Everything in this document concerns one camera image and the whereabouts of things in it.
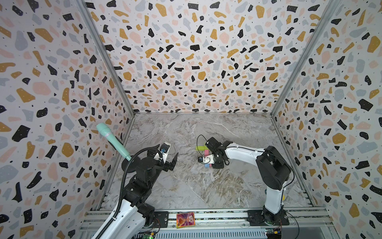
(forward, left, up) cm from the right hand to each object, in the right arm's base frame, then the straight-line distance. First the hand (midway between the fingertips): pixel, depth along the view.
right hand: (217, 161), depth 94 cm
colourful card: (-32, +17, +1) cm, 37 cm away
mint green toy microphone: (-3, +54, +34) cm, 64 cm away
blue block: (-5, +6, +5) cm, 10 cm away
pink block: (-6, +4, +8) cm, 11 cm away
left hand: (-6, +25, +23) cm, 35 cm away
